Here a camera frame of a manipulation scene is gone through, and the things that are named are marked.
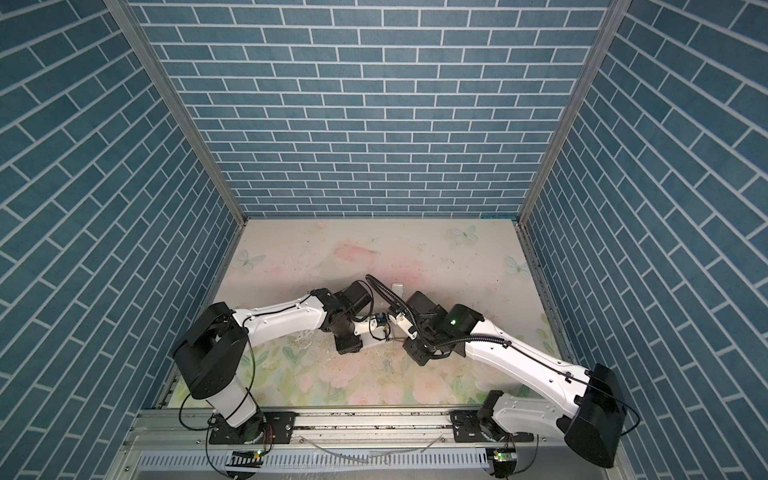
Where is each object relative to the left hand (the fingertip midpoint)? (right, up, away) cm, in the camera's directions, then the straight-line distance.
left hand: (356, 339), depth 87 cm
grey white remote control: (+5, +5, -10) cm, 13 cm away
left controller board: (-25, -24, -15) cm, 38 cm away
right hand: (+15, +3, -11) cm, 19 cm away
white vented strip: (-7, -26, -14) cm, 30 cm away
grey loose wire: (+6, -22, -17) cm, 28 cm away
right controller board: (+39, -26, -14) cm, 49 cm away
